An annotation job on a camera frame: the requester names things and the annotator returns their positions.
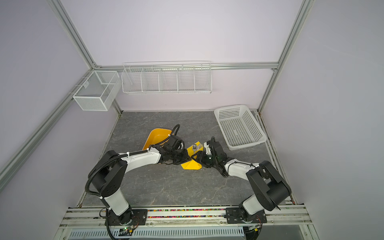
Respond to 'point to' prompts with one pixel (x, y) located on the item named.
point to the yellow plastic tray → (156, 136)
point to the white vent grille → (229, 232)
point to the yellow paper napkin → (191, 164)
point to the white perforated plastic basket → (239, 127)
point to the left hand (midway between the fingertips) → (191, 161)
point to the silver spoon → (194, 147)
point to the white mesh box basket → (98, 90)
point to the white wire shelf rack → (191, 77)
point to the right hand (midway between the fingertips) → (193, 159)
